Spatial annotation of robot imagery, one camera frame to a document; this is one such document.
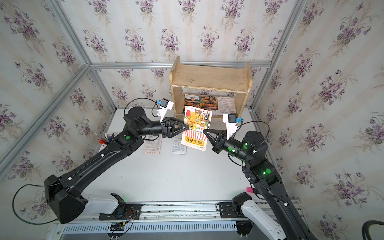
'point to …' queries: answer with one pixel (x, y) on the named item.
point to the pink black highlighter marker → (249, 189)
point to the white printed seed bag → (226, 105)
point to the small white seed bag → (177, 148)
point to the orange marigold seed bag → (209, 102)
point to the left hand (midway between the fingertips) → (187, 129)
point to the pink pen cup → (101, 141)
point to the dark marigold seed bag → (191, 100)
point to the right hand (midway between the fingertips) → (206, 132)
